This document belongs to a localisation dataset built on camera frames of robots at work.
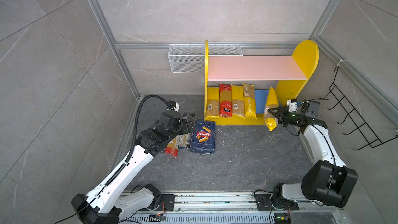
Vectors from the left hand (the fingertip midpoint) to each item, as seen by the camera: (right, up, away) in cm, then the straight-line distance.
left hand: (187, 118), depth 72 cm
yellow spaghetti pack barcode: (+29, +9, +24) cm, 39 cm away
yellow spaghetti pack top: (+14, +7, +21) cm, 26 cm away
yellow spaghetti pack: (+46, +7, +11) cm, 48 cm away
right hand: (+43, +4, +10) cm, 44 cm away
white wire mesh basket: (0, +38, +29) cm, 48 cm away
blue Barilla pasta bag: (+7, -13, +18) cm, 24 cm away
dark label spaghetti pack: (-4, -16, +20) cm, 26 cm away
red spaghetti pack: (+22, +9, +22) cm, 32 cm away
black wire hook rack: (+75, -7, -12) cm, 76 cm away
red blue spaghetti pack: (-10, -19, +16) cm, 27 cm away
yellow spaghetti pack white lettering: (+36, +9, +21) cm, 43 cm away
